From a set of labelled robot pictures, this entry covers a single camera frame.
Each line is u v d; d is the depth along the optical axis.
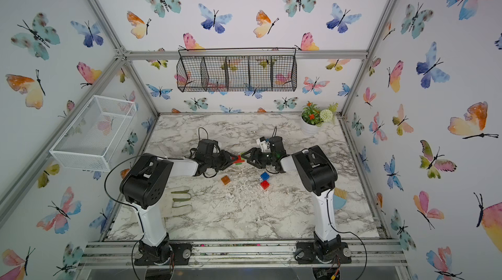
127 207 0.69
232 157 0.94
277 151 0.83
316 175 0.56
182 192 0.91
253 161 0.91
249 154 0.91
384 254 0.75
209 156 0.82
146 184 0.52
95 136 0.84
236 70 0.98
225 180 0.93
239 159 0.96
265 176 0.94
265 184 0.91
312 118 0.99
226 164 0.89
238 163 0.98
